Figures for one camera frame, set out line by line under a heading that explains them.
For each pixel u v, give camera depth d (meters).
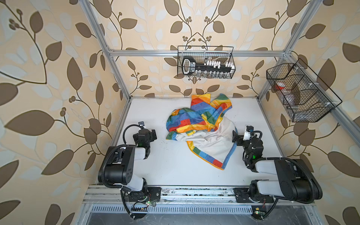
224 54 0.91
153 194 0.74
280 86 0.81
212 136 0.94
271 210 0.69
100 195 0.77
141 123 0.83
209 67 0.83
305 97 0.73
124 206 0.71
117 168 0.44
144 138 0.73
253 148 0.67
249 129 0.76
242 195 0.74
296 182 0.44
